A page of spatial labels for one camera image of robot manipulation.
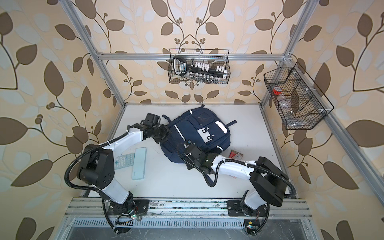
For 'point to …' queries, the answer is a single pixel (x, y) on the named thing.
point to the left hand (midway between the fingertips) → (174, 133)
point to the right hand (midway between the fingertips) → (188, 159)
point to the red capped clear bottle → (277, 90)
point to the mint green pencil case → (139, 164)
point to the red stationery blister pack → (234, 154)
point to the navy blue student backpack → (203, 127)
